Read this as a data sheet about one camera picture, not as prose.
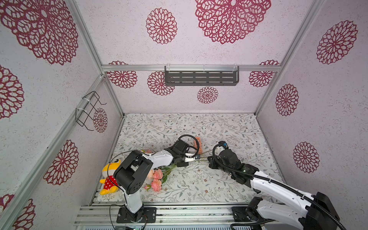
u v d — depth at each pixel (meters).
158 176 0.82
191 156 0.80
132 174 0.47
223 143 0.72
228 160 0.60
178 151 0.74
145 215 0.73
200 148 0.78
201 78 0.99
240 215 0.74
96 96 0.84
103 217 0.75
